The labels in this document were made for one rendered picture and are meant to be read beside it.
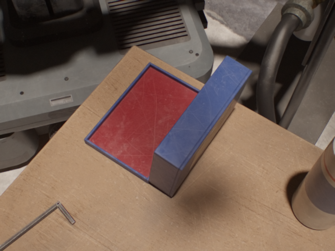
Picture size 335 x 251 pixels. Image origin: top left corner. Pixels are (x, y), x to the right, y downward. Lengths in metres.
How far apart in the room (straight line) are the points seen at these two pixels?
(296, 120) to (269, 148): 0.58
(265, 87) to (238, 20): 0.63
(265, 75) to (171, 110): 0.20
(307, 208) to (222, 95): 0.17
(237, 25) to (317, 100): 0.33
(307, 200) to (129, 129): 0.26
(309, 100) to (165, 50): 0.46
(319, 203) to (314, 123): 0.70
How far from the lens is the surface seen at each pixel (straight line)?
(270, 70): 0.80
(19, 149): 1.11
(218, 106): 0.54
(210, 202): 0.62
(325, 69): 1.35
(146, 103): 0.67
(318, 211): 0.57
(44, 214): 0.62
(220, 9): 1.43
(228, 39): 1.36
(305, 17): 0.85
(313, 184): 0.54
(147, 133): 0.65
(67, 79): 0.97
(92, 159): 0.64
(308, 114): 1.25
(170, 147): 0.51
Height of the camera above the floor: 1.05
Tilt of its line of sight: 62 degrees down
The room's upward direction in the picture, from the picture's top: straight up
